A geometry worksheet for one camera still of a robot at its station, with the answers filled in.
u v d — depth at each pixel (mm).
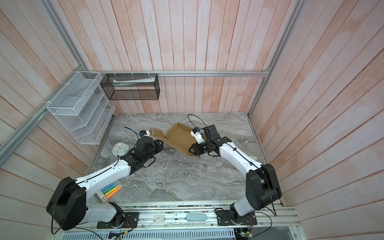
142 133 751
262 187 434
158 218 730
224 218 730
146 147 639
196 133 777
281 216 754
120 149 979
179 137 1101
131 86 1040
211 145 628
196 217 728
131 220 731
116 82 894
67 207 411
